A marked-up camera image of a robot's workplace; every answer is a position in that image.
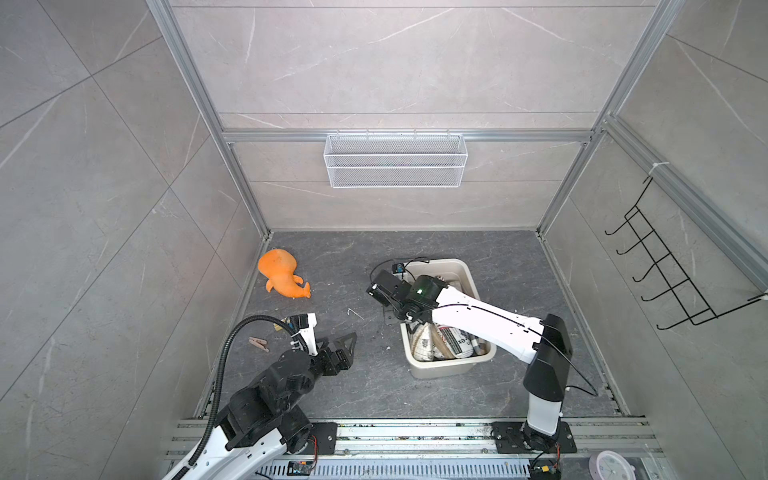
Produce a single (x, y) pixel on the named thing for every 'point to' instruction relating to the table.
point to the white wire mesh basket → (391, 161)
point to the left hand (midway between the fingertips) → (347, 335)
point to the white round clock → (608, 465)
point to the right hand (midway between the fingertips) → (398, 310)
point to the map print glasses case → (423, 345)
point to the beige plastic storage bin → (458, 274)
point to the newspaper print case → (457, 343)
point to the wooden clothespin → (259, 342)
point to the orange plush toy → (279, 266)
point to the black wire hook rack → (640, 239)
